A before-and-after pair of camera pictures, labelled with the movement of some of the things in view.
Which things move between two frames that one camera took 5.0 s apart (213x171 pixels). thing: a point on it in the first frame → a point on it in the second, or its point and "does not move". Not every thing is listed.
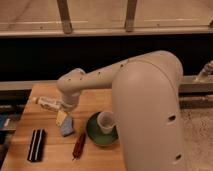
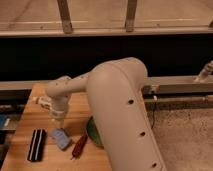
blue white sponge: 67,127 → 62,137
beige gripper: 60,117 does not move
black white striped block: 37,145 does not move
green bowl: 96,135 does not move
